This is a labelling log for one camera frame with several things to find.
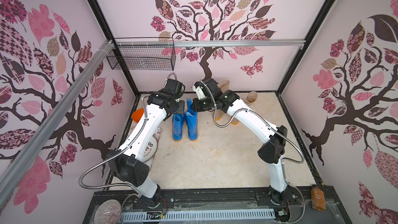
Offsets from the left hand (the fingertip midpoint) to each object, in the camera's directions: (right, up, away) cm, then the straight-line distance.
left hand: (176, 110), depth 79 cm
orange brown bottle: (+68, -41, -8) cm, 80 cm away
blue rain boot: (+8, -6, -2) cm, 10 cm away
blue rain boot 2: (+2, -5, -7) cm, 9 cm away
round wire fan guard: (-29, -46, -9) cm, 56 cm away
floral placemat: (-16, -16, +19) cm, 29 cm away
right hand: (+7, +3, -1) cm, 8 cm away
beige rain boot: (+41, +7, +7) cm, 42 cm away
